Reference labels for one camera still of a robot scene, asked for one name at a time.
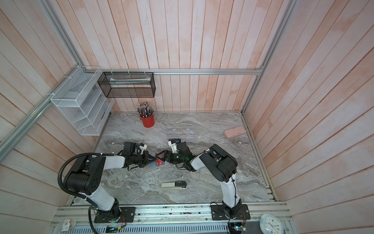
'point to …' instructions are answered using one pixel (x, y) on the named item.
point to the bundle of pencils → (144, 109)
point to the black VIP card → (173, 141)
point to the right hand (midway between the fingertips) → (160, 158)
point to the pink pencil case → (230, 133)
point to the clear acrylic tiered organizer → (186, 134)
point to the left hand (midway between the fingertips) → (156, 160)
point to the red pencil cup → (149, 122)
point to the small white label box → (66, 225)
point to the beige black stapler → (174, 185)
